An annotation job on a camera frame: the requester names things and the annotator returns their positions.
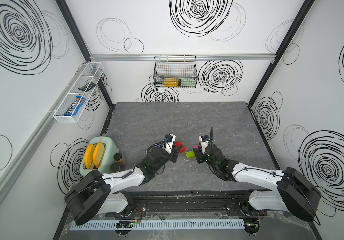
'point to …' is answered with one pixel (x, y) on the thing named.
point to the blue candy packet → (73, 109)
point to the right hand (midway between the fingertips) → (197, 148)
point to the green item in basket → (188, 82)
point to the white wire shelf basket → (91, 72)
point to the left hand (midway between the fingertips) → (179, 144)
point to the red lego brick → (183, 148)
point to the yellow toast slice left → (88, 155)
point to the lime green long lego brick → (190, 154)
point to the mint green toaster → (111, 149)
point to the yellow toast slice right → (98, 153)
